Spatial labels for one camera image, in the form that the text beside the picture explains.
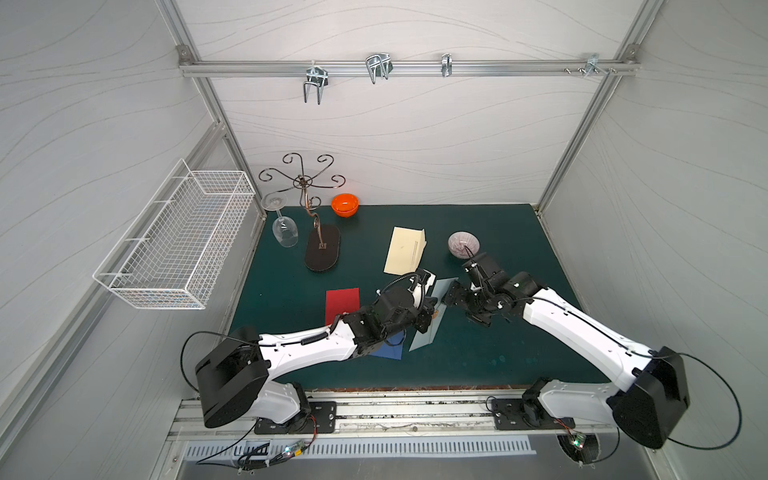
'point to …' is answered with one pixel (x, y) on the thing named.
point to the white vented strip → (272, 450)
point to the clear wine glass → (285, 230)
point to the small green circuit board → (294, 449)
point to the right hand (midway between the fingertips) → (452, 304)
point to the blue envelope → (392, 347)
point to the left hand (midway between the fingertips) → (439, 303)
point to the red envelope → (341, 301)
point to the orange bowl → (345, 205)
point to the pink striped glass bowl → (457, 242)
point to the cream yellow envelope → (405, 251)
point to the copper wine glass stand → (322, 248)
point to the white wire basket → (174, 255)
